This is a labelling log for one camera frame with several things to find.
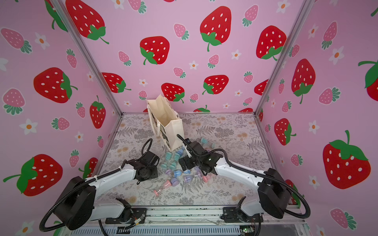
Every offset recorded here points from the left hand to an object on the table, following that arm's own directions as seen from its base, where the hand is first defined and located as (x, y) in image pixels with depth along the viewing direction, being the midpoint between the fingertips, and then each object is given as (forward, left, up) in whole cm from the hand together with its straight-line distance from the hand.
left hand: (155, 174), depth 89 cm
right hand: (+3, -18, +13) cm, 22 cm away
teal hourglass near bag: (+11, -7, +2) cm, 14 cm away
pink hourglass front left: (-7, -9, +3) cm, 11 cm away
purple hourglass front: (-6, -13, +3) cm, 15 cm away
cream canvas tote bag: (+20, -7, +26) cm, 34 cm away
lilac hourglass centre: (-4, -20, +3) cm, 21 cm away
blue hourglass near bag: (+14, -15, +3) cm, 21 cm away
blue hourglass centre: (0, -14, +2) cm, 14 cm away
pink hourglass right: (-4, -31, +3) cm, 31 cm away
